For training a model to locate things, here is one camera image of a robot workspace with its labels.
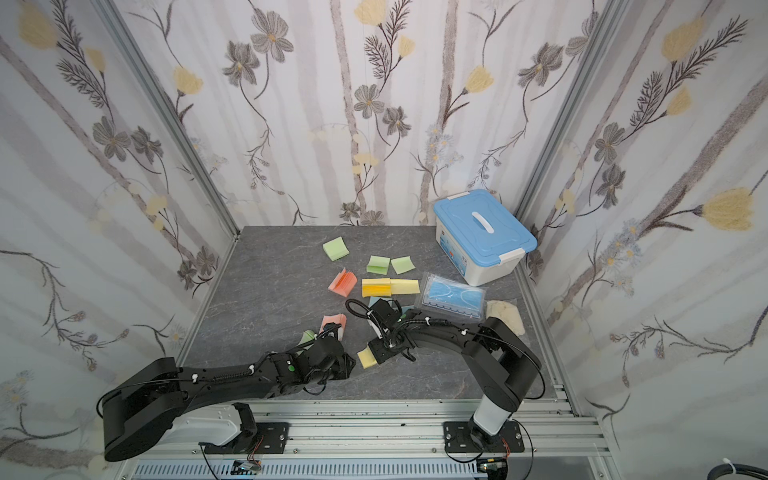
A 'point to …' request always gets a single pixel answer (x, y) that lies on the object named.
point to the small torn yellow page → (366, 357)
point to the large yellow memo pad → (376, 287)
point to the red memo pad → (343, 283)
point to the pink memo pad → (335, 318)
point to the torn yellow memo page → (404, 286)
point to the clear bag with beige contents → (508, 311)
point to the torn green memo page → (403, 264)
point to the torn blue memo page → (406, 308)
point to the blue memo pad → (374, 299)
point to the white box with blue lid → (478, 239)
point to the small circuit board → (246, 467)
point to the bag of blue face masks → (447, 296)
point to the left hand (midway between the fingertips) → (359, 363)
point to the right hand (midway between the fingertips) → (385, 341)
